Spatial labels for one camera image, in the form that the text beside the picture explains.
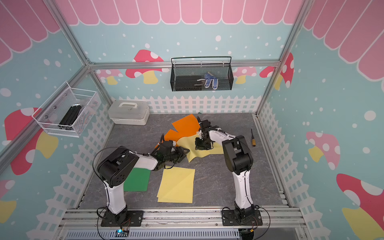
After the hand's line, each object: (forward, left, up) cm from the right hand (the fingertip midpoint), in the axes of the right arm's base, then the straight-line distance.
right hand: (196, 147), depth 100 cm
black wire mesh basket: (+35, -4, +34) cm, 49 cm away
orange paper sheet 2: (+13, +19, -3) cm, 23 cm away
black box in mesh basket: (+26, +5, +33) cm, 42 cm away
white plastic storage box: (+23, +48, +12) cm, 55 cm away
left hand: (-6, +5, +2) cm, 8 cm away
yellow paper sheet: (-25, +12, -1) cm, 27 cm away
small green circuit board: (-47, +37, -3) cm, 60 cm away
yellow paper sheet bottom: (+4, +5, +1) cm, 6 cm away
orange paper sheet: (+22, +7, -3) cm, 23 cm away
